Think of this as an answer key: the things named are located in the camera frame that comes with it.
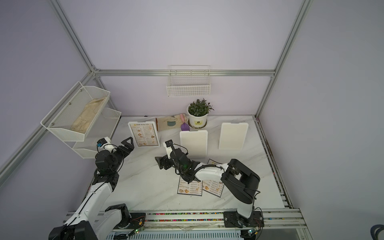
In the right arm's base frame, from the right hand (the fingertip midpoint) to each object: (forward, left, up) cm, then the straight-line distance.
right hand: (164, 155), depth 85 cm
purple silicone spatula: (+30, -10, -9) cm, 33 cm away
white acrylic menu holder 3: (+13, -42, 0) cm, 44 cm away
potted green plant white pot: (+31, -20, +4) cm, 37 cm away
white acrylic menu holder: (+17, +7, +7) cm, 20 cm away
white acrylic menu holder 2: (+8, -18, +1) cm, 20 cm away
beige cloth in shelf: (+11, +40, +19) cm, 45 cm away
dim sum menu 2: (-15, -16, -12) cm, 25 cm away
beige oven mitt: (+35, +5, -10) cm, 37 cm away
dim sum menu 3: (-14, -28, -13) cm, 34 cm away
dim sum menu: (+16, +15, 0) cm, 22 cm away
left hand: (+4, +19, +7) cm, 21 cm away
